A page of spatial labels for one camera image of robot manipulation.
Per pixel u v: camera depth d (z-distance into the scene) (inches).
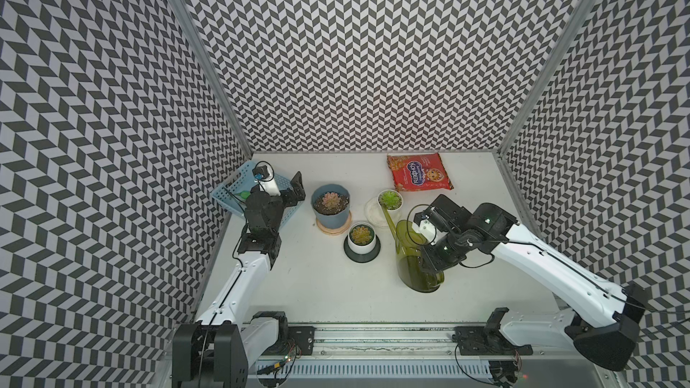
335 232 37.0
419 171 42.5
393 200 35.9
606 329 15.5
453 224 20.5
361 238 33.5
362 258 34.9
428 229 25.6
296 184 29.2
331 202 35.5
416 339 29.6
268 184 27.0
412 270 29.5
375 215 39.2
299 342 28.5
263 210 23.1
